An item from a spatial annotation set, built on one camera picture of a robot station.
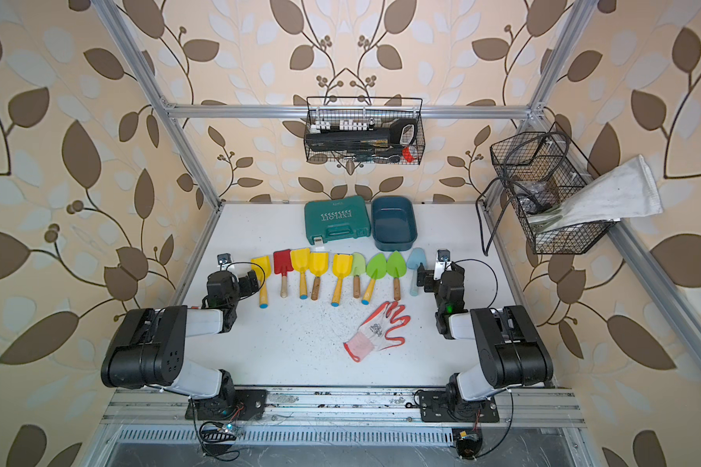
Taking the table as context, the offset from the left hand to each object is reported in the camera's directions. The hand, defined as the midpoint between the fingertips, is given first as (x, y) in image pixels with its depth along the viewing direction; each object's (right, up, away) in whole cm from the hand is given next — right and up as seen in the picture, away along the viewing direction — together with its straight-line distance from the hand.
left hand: (238, 270), depth 94 cm
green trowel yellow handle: (+45, 0, +8) cm, 46 cm away
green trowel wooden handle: (+53, 0, +8) cm, 53 cm away
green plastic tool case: (+30, +18, +15) cm, 38 cm away
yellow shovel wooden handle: (+25, +1, +8) cm, 27 cm away
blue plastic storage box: (+53, +16, +21) cm, 59 cm away
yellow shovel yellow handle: (+19, +2, +9) cm, 21 cm away
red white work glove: (+44, -18, -8) cm, 48 cm away
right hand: (+65, +2, -1) cm, 65 cm away
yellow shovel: (+34, 0, +8) cm, 35 cm away
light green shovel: (+39, 0, +6) cm, 40 cm away
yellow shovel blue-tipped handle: (+5, -1, +8) cm, 9 cm away
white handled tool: (+60, +3, +11) cm, 61 cm away
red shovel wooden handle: (+12, +1, +8) cm, 15 cm away
